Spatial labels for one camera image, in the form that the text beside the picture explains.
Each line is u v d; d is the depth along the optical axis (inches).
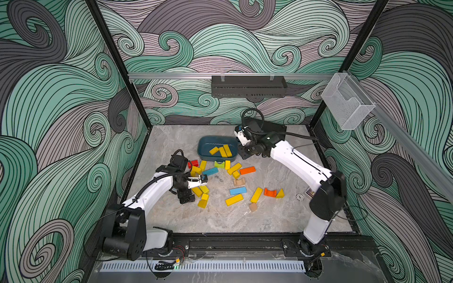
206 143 42.3
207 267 30.0
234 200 34.4
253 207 33.2
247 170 38.5
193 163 38.8
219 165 38.8
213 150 41.9
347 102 30.3
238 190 35.2
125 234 16.0
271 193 34.6
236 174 37.2
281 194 34.3
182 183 28.2
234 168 38.7
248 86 38.9
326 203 18.7
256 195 34.7
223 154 40.8
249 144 27.5
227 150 41.6
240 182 36.1
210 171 38.4
